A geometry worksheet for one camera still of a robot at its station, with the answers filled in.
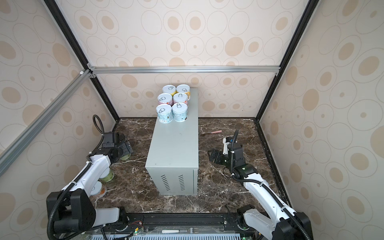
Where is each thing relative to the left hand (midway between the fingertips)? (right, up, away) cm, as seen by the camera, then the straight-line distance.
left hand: (126, 146), depth 86 cm
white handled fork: (+38, -39, -15) cm, 56 cm away
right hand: (+51, -3, -4) cm, 51 cm away
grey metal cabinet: (+31, -3, -27) cm, 41 cm away
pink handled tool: (+56, +9, +25) cm, 62 cm away
